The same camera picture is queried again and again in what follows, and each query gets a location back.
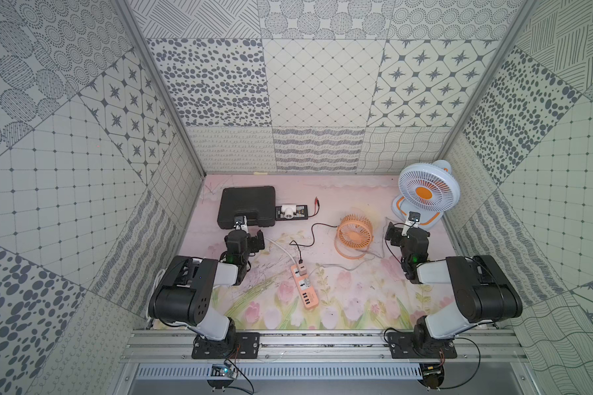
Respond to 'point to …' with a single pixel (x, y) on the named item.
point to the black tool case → (258, 203)
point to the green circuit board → (225, 369)
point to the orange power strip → (308, 296)
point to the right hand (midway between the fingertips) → (403, 227)
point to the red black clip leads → (317, 206)
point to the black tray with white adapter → (291, 211)
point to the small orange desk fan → (354, 236)
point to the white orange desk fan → (427, 190)
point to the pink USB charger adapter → (302, 269)
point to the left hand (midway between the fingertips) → (245, 229)
